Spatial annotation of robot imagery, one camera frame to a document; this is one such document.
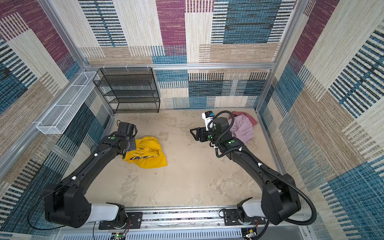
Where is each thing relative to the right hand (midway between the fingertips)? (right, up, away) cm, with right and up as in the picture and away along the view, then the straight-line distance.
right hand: (195, 131), depth 80 cm
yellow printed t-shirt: (-28, -13, +8) cm, 32 cm away
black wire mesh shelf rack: (-48, +29, +29) cm, 63 cm away
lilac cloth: (+30, +1, +17) cm, 35 cm away
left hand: (-38, -6, +4) cm, 38 cm away
